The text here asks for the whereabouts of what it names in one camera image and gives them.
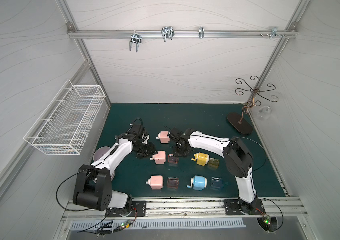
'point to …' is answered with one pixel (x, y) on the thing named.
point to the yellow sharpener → (202, 159)
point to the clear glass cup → (264, 112)
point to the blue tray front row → (216, 182)
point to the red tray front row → (172, 182)
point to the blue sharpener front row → (198, 183)
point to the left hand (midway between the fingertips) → (154, 154)
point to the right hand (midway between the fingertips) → (176, 154)
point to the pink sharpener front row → (156, 182)
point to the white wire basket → (64, 126)
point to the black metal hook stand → (243, 127)
